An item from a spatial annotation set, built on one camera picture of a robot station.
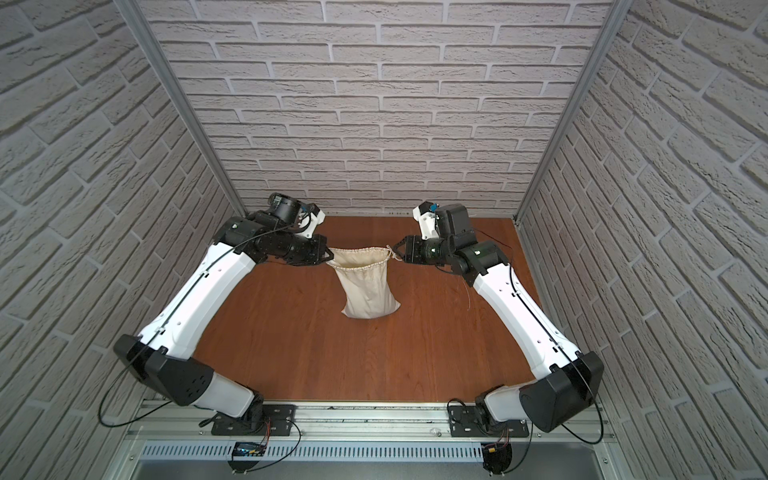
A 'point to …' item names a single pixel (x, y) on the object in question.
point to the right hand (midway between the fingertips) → (391, 251)
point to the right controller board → (496, 457)
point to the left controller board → (248, 449)
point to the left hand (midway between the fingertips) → (331, 246)
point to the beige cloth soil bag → (363, 273)
